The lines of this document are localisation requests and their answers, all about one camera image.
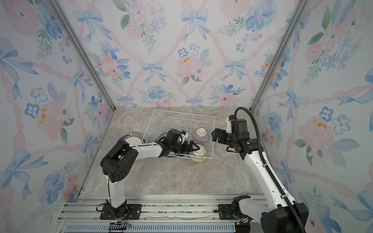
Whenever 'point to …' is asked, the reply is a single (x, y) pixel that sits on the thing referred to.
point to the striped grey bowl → (201, 135)
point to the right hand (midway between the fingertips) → (219, 133)
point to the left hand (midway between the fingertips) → (197, 149)
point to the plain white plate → (134, 139)
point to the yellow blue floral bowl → (198, 155)
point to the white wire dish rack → (162, 121)
